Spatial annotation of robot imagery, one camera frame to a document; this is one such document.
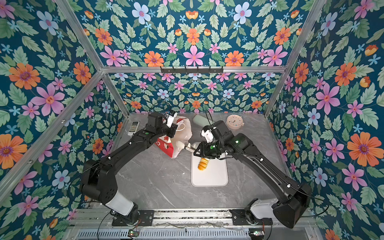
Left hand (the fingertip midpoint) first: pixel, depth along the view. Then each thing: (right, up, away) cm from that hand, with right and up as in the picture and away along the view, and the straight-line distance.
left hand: (178, 121), depth 84 cm
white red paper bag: (+2, -7, +11) cm, 14 cm away
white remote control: (-38, -4, +26) cm, 46 cm away
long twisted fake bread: (+14, -26, +6) cm, 30 cm away
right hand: (+11, -15, -16) cm, 25 cm away
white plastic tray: (+22, -32, +4) cm, 39 cm away
